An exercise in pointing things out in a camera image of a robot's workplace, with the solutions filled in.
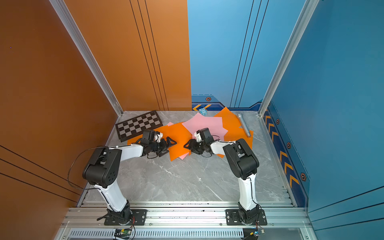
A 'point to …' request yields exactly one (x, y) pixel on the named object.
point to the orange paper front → (181, 135)
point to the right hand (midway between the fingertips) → (187, 147)
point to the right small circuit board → (252, 233)
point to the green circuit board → (123, 233)
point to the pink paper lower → (182, 157)
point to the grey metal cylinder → (244, 125)
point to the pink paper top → (199, 122)
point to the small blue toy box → (203, 111)
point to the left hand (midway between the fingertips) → (174, 144)
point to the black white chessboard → (136, 126)
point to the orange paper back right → (230, 122)
